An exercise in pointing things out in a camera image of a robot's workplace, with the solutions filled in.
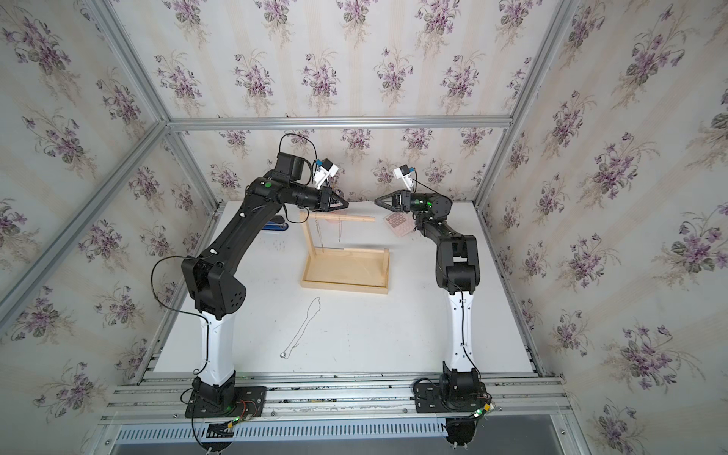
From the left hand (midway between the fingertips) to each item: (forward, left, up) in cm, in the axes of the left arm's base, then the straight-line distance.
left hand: (349, 204), depth 79 cm
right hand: (+4, -10, -6) cm, 12 cm away
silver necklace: (-18, +12, -30) cm, 37 cm away
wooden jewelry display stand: (-4, +3, -28) cm, 29 cm away
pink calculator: (+17, -19, -27) cm, 37 cm away
